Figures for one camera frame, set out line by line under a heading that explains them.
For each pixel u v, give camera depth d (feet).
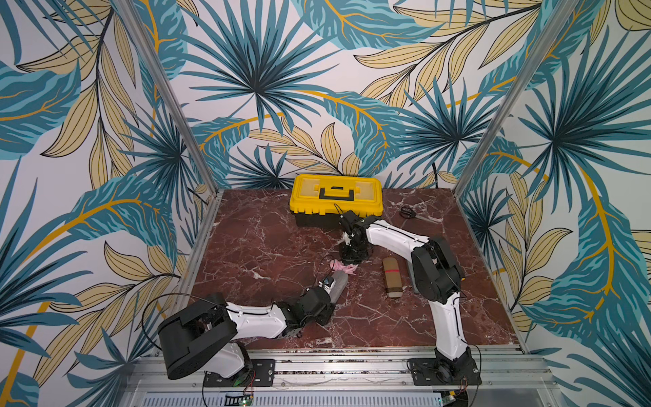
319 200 3.09
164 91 2.74
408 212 3.71
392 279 2.90
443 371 2.14
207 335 1.44
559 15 2.26
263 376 2.40
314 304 2.17
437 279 1.79
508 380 2.41
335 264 3.04
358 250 2.68
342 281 2.93
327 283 2.51
